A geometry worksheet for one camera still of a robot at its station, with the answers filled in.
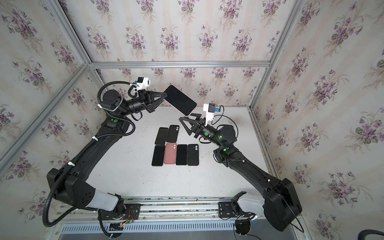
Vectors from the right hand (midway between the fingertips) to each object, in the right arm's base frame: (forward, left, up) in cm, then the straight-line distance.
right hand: (179, 118), depth 60 cm
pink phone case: (+6, +9, -40) cm, 41 cm away
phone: (+5, +17, -41) cm, 44 cm away
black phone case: (+22, +9, -41) cm, 48 cm away
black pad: (+5, +2, -40) cm, 41 cm away
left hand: (+6, +5, +8) cm, 11 cm away
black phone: (+19, +16, -39) cm, 46 cm away
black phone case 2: (+5, -5, -41) cm, 41 cm away
